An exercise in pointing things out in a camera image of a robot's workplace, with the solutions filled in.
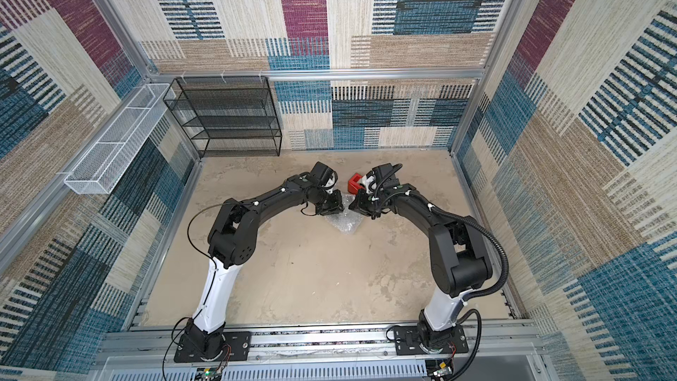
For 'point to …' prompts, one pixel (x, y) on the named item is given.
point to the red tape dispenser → (353, 185)
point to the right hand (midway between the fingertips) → (353, 209)
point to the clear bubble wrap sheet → (345, 220)
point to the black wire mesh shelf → (227, 115)
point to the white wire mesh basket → (99, 171)
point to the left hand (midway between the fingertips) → (348, 209)
